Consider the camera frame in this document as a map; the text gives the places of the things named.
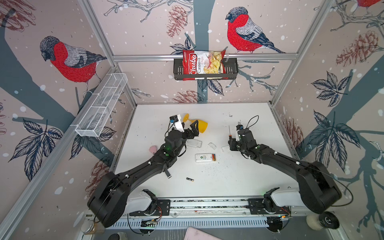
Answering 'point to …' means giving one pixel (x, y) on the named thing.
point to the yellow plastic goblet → (202, 125)
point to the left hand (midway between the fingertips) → (191, 122)
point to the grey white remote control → (193, 142)
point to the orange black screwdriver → (230, 135)
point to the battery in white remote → (213, 157)
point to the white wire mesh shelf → (92, 122)
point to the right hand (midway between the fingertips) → (228, 143)
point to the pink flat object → (193, 233)
